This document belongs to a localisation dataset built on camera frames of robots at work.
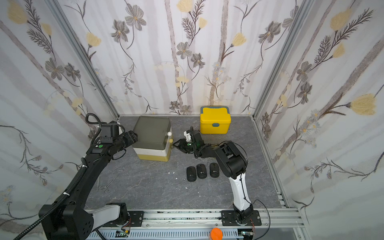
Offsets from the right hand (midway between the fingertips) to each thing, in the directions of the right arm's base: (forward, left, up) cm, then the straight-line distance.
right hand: (174, 142), depth 93 cm
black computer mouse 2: (-15, -18, -6) cm, 24 cm away
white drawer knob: (+2, +2, +8) cm, 8 cm away
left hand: (-3, +20, +12) cm, 24 cm away
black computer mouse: (-18, -12, -6) cm, 22 cm away
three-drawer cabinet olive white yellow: (-4, +10, +8) cm, 14 cm away
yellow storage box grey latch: (+16, -26, +5) cm, 31 cm away
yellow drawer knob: (+1, +3, +1) cm, 3 cm away
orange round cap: (-46, -23, +4) cm, 52 cm away
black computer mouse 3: (-14, -25, -7) cm, 29 cm away
